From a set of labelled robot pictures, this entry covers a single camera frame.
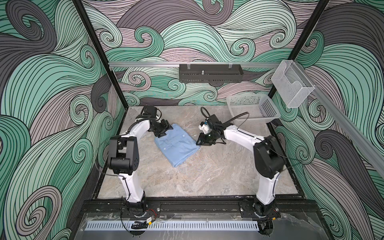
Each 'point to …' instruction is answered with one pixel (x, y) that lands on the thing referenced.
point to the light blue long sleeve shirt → (177, 145)
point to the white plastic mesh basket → (260, 108)
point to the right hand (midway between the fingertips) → (198, 143)
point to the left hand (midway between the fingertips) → (171, 128)
